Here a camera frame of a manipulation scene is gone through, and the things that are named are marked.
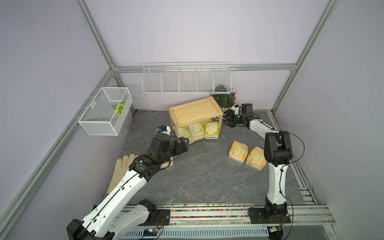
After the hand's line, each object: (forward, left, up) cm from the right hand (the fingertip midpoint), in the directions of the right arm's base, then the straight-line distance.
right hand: (220, 116), depth 100 cm
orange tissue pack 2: (-22, -10, -9) cm, 26 cm away
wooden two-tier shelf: (-3, +13, +8) cm, 15 cm away
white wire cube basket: (-11, +68, +13) cm, 70 cm away
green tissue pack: (-7, +6, -6) cm, 11 cm away
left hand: (-28, +23, +11) cm, 38 cm away
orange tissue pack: (-41, +29, +15) cm, 52 cm away
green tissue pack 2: (-7, +16, -8) cm, 19 cm away
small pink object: (-8, -14, +14) cm, 21 cm away
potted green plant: (+8, -4, +6) cm, 10 cm away
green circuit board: (-63, +39, -14) cm, 75 cm away
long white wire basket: (+20, +21, +17) cm, 34 cm away
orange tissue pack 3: (-28, -19, -8) cm, 35 cm away
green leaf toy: (-9, +59, +17) cm, 62 cm away
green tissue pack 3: (-9, +23, -7) cm, 25 cm away
